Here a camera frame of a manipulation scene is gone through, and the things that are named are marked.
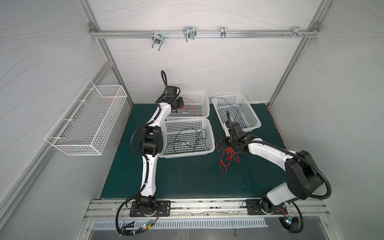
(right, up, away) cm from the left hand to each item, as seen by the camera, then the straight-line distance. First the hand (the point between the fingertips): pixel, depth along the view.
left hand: (184, 100), depth 103 cm
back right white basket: (+43, -7, +12) cm, 45 cm away
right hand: (+25, -24, -12) cm, 36 cm away
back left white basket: (+9, -3, +8) cm, 12 cm away
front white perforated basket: (+2, -26, -2) cm, 26 cm away
